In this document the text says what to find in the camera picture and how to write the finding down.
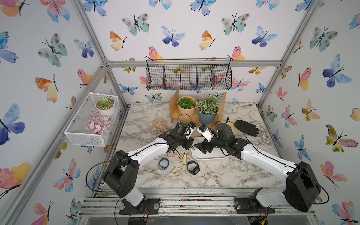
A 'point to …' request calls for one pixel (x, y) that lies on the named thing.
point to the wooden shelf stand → (174, 114)
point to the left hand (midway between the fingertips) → (193, 139)
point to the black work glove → (246, 127)
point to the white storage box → (215, 153)
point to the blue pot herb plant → (207, 108)
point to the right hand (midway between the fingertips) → (200, 138)
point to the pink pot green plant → (187, 106)
